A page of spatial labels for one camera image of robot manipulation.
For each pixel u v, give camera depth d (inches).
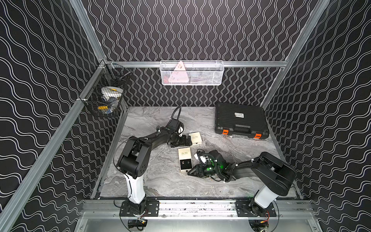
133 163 19.5
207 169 29.9
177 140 32.2
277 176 17.7
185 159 35.5
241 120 42.0
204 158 32.2
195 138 38.6
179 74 35.5
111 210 29.6
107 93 31.8
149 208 29.3
